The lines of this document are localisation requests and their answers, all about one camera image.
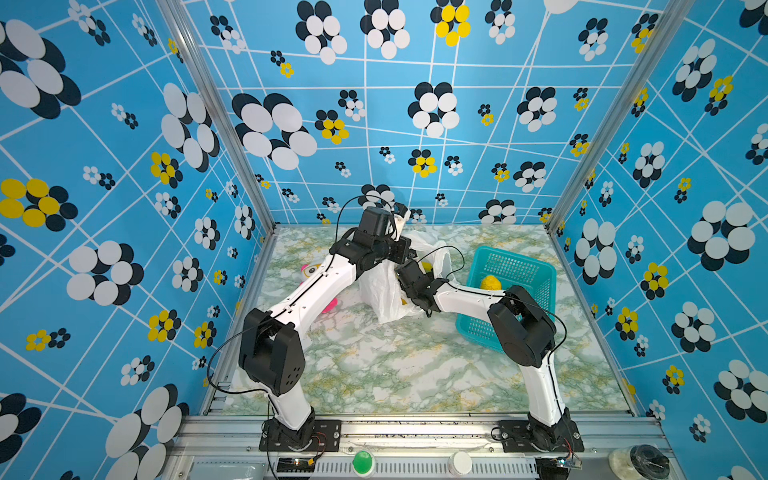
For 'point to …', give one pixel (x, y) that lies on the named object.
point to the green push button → (363, 463)
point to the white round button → (460, 463)
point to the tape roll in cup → (639, 462)
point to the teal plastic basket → (536, 279)
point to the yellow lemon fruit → (490, 283)
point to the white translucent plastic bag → (381, 286)
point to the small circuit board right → (568, 462)
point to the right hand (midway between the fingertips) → (421, 276)
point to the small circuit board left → (295, 464)
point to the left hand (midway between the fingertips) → (411, 241)
